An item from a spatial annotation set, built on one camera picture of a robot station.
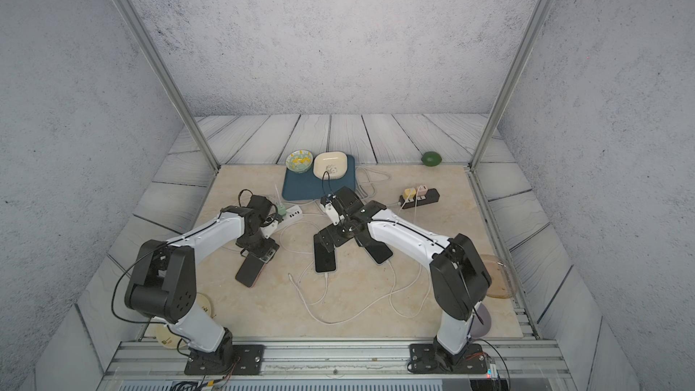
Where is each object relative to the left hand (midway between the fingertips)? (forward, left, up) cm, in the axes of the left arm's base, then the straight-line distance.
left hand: (265, 250), depth 92 cm
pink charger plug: (+21, -56, +5) cm, 60 cm away
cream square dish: (+39, -20, 0) cm, 44 cm away
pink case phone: (-6, +4, -2) cm, 8 cm away
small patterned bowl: (+42, -7, +1) cm, 42 cm away
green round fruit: (+41, -64, +2) cm, 76 cm away
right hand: (0, -24, +9) cm, 26 cm away
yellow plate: (-25, +23, -3) cm, 34 cm away
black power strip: (+23, -61, 0) cm, 65 cm away
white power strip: (+14, -7, 0) cm, 16 cm away
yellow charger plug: (+20, -51, +5) cm, 55 cm away
